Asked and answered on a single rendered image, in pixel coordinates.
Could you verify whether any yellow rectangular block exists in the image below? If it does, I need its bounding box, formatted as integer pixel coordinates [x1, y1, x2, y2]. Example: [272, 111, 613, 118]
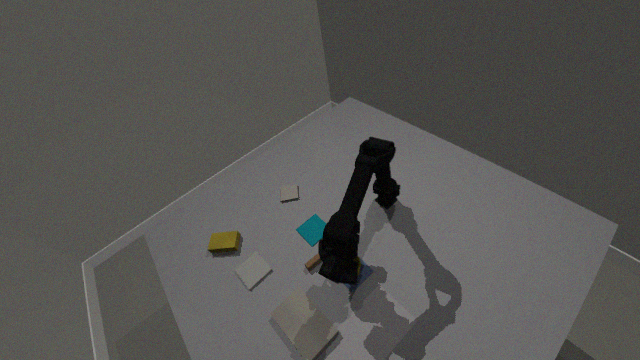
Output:
[207, 230, 241, 253]

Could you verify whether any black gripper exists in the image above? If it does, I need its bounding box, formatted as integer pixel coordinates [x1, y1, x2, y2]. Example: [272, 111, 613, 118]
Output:
[339, 221, 360, 284]

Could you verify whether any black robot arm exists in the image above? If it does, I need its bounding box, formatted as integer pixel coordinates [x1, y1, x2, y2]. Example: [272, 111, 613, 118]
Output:
[318, 136, 400, 284]

